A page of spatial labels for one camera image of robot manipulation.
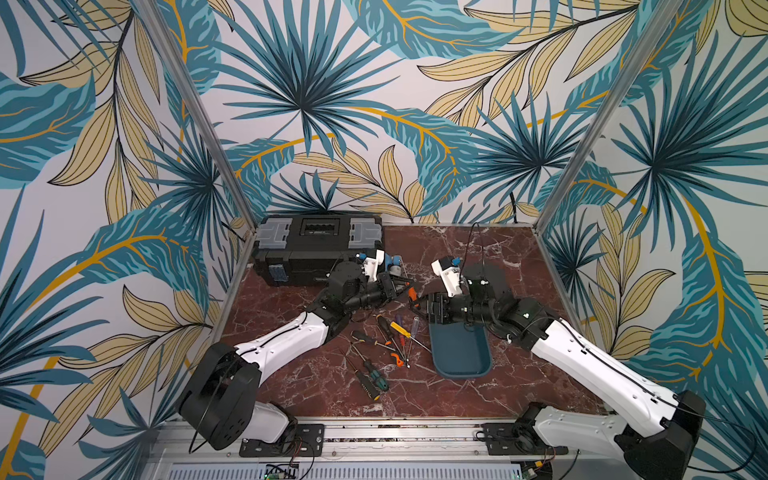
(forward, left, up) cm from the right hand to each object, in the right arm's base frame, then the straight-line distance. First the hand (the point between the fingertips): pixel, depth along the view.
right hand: (415, 305), depth 70 cm
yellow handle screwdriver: (+3, 0, -23) cm, 24 cm away
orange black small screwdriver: (-5, +3, -23) cm, 24 cm away
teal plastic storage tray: (0, -16, -26) cm, 31 cm away
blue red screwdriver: (+1, +2, -23) cm, 23 cm away
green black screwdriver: (-9, +10, -23) cm, 27 cm away
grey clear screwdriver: (+5, -2, -23) cm, 23 cm away
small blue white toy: (+30, +3, -23) cm, 38 cm away
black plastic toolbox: (+24, +33, -8) cm, 42 cm away
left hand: (+6, 0, -1) cm, 6 cm away
